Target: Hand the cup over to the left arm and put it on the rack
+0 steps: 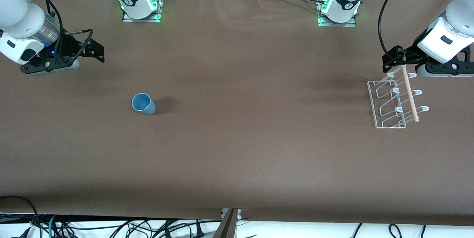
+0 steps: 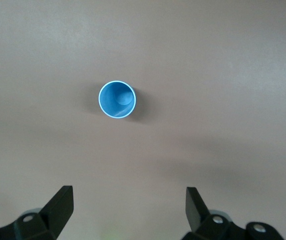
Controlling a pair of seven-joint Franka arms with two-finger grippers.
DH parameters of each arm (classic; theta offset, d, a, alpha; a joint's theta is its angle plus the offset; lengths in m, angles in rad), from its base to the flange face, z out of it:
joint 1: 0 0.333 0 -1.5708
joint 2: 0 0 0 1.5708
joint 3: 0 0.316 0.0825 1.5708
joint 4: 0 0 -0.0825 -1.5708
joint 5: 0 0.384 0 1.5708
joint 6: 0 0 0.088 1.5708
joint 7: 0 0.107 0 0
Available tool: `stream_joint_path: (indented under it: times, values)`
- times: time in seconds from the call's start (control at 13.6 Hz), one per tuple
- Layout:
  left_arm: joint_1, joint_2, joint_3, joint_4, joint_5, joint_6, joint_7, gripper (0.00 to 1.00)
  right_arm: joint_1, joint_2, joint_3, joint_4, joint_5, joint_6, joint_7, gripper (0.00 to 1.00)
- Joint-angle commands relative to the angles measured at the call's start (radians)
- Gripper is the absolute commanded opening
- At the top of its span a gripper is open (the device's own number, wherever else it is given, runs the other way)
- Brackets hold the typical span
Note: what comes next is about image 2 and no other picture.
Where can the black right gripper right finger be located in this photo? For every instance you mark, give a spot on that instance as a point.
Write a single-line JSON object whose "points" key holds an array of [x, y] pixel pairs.
{"points": [[197, 215]]}

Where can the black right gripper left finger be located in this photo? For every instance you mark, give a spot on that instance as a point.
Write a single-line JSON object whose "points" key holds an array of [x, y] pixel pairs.
{"points": [[58, 212]]}

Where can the blue plastic cup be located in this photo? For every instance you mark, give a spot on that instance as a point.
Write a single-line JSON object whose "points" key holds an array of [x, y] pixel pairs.
{"points": [[112, 105]]}

